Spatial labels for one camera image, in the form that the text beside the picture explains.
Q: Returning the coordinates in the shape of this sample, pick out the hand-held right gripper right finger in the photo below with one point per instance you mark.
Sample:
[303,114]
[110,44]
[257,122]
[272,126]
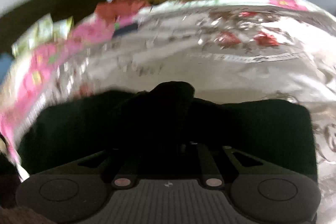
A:
[210,166]

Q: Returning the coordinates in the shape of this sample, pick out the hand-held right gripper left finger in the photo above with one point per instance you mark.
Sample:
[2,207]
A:
[128,166]

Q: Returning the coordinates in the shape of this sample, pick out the black pants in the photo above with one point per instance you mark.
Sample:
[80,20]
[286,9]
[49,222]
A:
[78,129]

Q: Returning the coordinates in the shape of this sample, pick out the floral bedspread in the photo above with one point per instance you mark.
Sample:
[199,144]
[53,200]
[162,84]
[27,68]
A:
[210,69]

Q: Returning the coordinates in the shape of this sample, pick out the brown knit clothing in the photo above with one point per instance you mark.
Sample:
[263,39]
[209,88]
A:
[23,216]

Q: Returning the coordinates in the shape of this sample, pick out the pink printed quilt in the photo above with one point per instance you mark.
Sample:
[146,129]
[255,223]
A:
[39,74]

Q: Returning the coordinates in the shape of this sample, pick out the green and white pillow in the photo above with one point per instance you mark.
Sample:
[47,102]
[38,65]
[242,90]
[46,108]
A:
[39,35]

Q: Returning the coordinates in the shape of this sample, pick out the blue object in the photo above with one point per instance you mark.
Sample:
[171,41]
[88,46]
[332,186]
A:
[5,65]

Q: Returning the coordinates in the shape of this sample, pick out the red-orange cloth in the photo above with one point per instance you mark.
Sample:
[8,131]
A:
[115,7]

